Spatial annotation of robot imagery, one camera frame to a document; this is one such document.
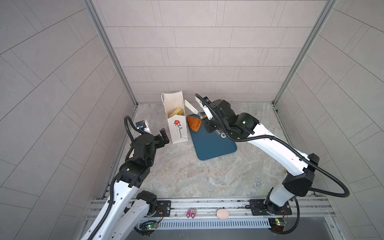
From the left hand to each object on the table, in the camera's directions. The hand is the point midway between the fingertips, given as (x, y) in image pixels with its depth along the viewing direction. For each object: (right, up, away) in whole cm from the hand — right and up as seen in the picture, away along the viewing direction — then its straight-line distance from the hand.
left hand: (160, 129), depth 71 cm
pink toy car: (+15, -38, -3) cm, 41 cm away
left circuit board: (-4, -41, -6) cm, 42 cm away
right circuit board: (+55, -44, -3) cm, 70 cm away
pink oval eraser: (+30, -40, -1) cm, 49 cm away
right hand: (+21, +5, 0) cm, 21 cm away
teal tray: (+24, -12, +20) cm, 34 cm away
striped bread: (+5, +9, +26) cm, 28 cm away
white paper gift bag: (+3, +13, +23) cm, 27 cm away
